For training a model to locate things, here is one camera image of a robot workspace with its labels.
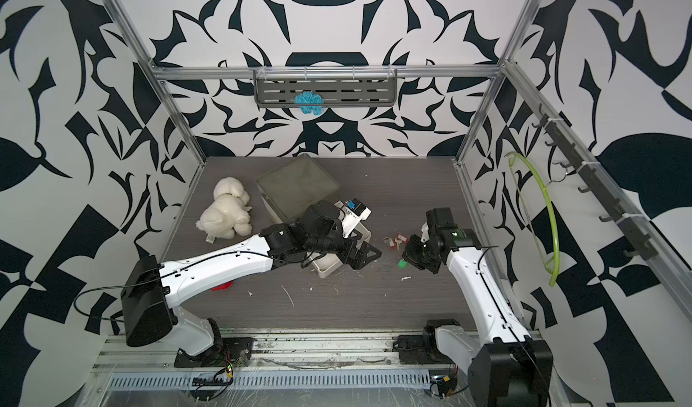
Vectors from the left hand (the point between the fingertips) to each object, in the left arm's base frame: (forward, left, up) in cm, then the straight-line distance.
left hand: (371, 239), depth 71 cm
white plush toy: (+18, +45, -13) cm, 51 cm away
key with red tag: (+12, -13, -22) cm, 29 cm away
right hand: (+1, -11, -11) cm, 15 cm away
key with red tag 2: (+10, -9, -23) cm, 27 cm away
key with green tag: (-1, -10, -14) cm, 18 cm away
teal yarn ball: (+47, +17, +12) cm, 51 cm away
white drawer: (0, +12, -14) cm, 18 cm away
